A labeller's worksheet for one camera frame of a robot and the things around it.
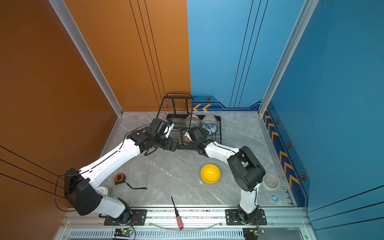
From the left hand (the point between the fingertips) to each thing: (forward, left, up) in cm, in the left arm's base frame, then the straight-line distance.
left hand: (172, 139), depth 82 cm
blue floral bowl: (+22, -23, -12) cm, 34 cm away
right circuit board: (-39, -43, -18) cm, 61 cm away
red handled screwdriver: (-34, -5, -18) cm, 39 cm away
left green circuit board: (-40, +19, -19) cm, 48 cm away
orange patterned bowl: (+2, -7, -3) cm, 9 cm away
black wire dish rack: (+34, 0, -8) cm, 35 cm away
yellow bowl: (-13, -22, -15) cm, 29 cm away
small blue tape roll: (-24, -56, -18) cm, 64 cm away
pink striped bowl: (+29, -12, -10) cm, 33 cm away
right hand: (+11, -14, -8) cm, 20 cm away
